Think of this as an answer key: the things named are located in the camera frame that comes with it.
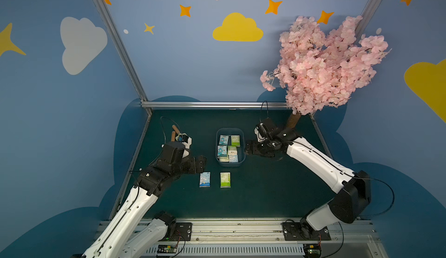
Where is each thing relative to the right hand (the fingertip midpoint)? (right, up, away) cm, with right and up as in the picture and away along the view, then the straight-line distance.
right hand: (253, 149), depth 82 cm
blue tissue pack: (-14, +3, +22) cm, 27 cm away
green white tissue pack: (-13, -16, +6) cm, 22 cm away
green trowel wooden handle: (-46, +10, +29) cm, 55 cm away
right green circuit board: (+24, -42, -9) cm, 49 cm away
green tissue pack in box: (-7, +3, +21) cm, 22 cm away
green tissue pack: (-9, -2, +14) cm, 17 cm away
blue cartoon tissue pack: (-24, -16, +6) cm, 30 cm away
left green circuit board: (-38, -41, -10) cm, 57 cm away
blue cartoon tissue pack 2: (-15, -2, +14) cm, 21 cm away
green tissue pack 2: (-14, -7, +13) cm, 20 cm away
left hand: (-25, -2, -9) cm, 27 cm away
